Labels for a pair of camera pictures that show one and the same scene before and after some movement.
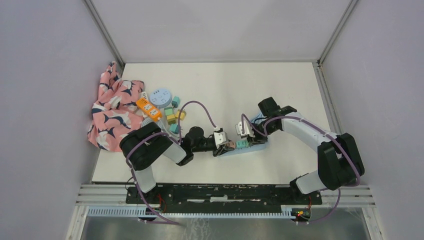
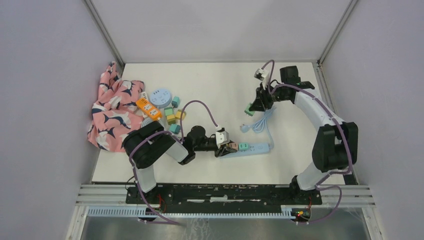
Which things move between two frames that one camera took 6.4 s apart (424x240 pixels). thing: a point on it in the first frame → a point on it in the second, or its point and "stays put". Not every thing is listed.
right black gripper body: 259,138 → 276,93
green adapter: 168,110 stays put
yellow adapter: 171,119 stays put
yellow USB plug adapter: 182,114 stays put
